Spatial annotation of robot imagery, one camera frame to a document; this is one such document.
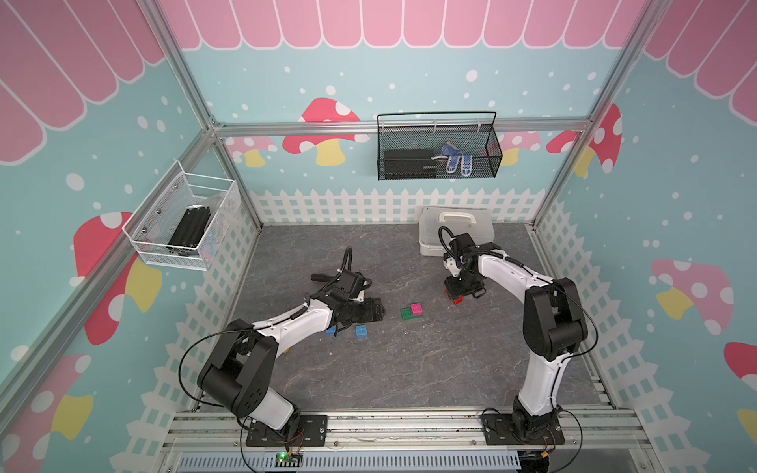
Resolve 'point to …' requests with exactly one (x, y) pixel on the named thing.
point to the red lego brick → (460, 299)
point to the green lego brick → (407, 314)
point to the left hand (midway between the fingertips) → (373, 317)
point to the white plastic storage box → (477, 222)
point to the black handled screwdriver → (319, 277)
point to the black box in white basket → (190, 227)
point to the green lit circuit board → (284, 459)
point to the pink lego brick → (417, 309)
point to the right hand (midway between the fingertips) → (458, 291)
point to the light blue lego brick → (361, 331)
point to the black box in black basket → (408, 164)
